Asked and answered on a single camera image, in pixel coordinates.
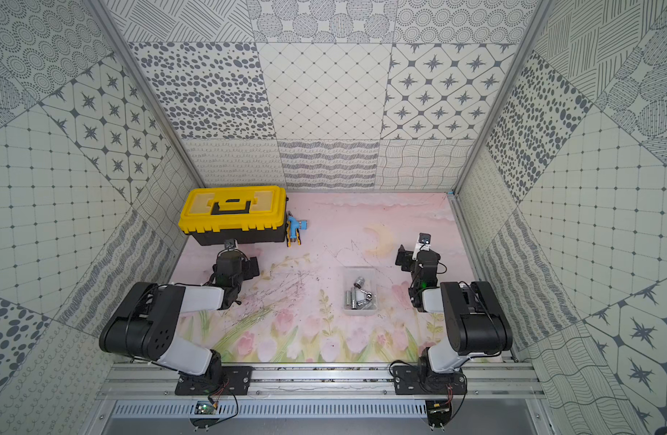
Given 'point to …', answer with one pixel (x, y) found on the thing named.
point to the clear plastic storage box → (360, 296)
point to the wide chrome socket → (359, 282)
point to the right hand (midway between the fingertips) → (415, 250)
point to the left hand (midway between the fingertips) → (238, 258)
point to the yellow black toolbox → (250, 215)
